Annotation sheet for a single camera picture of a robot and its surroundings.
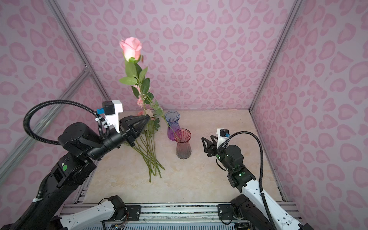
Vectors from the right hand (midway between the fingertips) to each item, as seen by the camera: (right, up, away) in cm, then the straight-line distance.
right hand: (205, 138), depth 73 cm
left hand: (-22, +10, -26) cm, 35 cm away
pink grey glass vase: (-12, 0, +10) cm, 16 cm away
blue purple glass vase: (-19, +11, +20) cm, 30 cm away
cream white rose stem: (-35, -14, +20) cm, 42 cm away
